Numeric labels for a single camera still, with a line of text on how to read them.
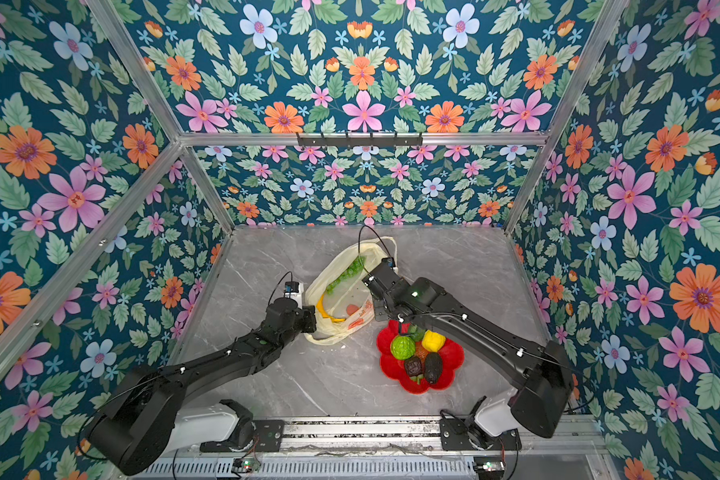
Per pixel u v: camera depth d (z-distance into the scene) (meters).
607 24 0.69
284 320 0.68
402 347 0.83
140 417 0.42
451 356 0.83
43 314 0.56
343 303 0.97
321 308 0.95
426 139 0.92
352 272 1.02
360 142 0.93
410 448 0.72
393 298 0.55
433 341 0.84
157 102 0.83
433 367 0.81
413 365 0.80
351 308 0.96
